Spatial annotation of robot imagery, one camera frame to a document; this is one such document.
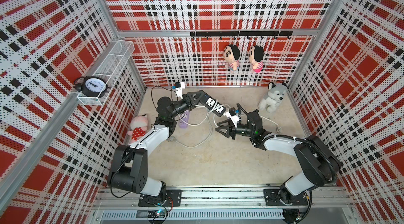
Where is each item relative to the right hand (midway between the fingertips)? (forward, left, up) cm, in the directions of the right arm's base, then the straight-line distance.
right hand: (219, 126), depth 80 cm
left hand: (+9, +6, +16) cm, 19 cm away
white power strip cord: (0, +28, -13) cm, 31 cm away
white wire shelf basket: (+23, +56, +20) cm, 64 cm away
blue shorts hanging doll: (+38, -8, +17) cm, 42 cm away
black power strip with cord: (+4, +3, +14) cm, 15 cm away
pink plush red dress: (+7, +48, -10) cm, 50 cm away
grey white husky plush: (+23, -34, -3) cm, 41 cm away
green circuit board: (-36, +29, -14) cm, 48 cm away
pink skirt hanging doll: (+40, -23, +15) cm, 49 cm away
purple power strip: (+13, +22, -13) cm, 29 cm away
